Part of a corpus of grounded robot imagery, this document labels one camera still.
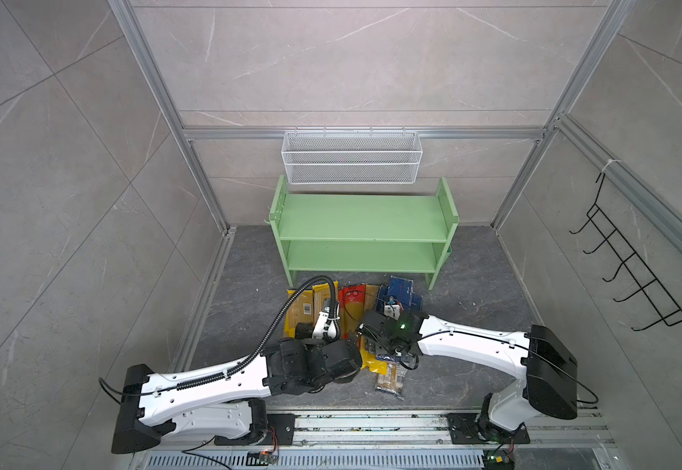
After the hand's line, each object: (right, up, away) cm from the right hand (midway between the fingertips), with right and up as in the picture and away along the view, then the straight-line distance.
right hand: (389, 341), depth 81 cm
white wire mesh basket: (-10, +59, +19) cm, 63 cm away
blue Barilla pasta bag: (+5, +14, +5) cm, 16 cm away
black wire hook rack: (+54, +13, -23) cm, 60 cm away
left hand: (-14, +6, -11) cm, 19 cm away
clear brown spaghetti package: (+1, -11, -2) cm, 11 cm away
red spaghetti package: (-10, +7, +11) cm, 17 cm away
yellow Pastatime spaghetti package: (-20, +12, +13) cm, 27 cm away
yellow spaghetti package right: (-6, -5, -1) cm, 8 cm away
